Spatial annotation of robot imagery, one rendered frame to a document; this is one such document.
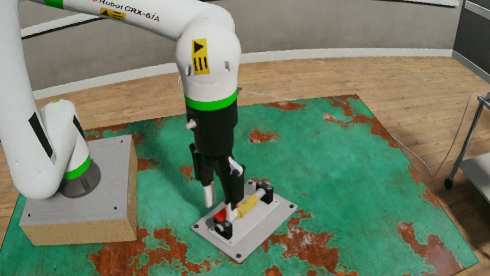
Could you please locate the ball valve with red lever handle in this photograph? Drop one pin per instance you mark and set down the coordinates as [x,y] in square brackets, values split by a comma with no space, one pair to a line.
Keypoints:
[222,228]

